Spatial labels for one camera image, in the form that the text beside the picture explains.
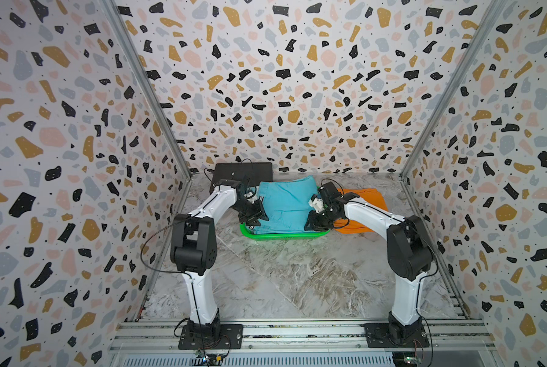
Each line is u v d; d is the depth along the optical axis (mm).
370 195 1132
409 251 514
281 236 920
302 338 757
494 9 707
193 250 521
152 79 870
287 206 942
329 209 725
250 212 823
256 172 1250
